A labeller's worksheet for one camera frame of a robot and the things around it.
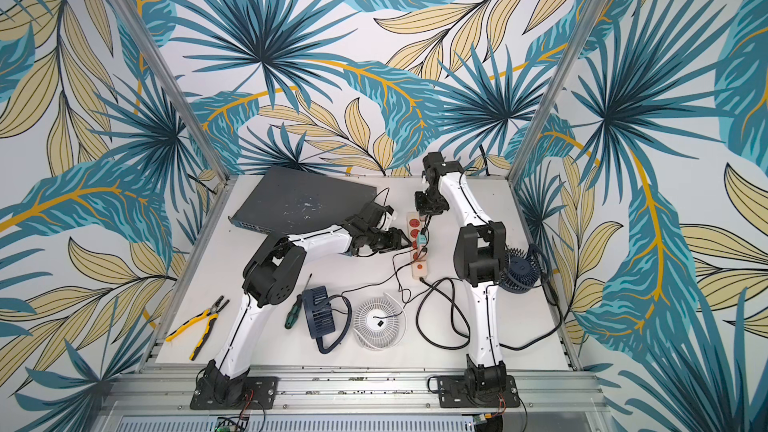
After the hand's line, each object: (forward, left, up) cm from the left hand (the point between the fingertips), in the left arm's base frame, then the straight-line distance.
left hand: (407, 246), depth 96 cm
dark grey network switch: (+18, +46, 0) cm, 49 cm away
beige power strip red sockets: (-7, -4, -1) cm, 8 cm away
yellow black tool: (-22, +56, -3) cm, 60 cm away
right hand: (+9, +1, +5) cm, 10 cm away
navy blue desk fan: (-25, +23, +8) cm, 35 cm away
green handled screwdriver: (-20, +32, -2) cm, 38 cm away
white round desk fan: (-25, +8, +3) cm, 27 cm away
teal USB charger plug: (+1, -5, +3) cm, 6 cm away
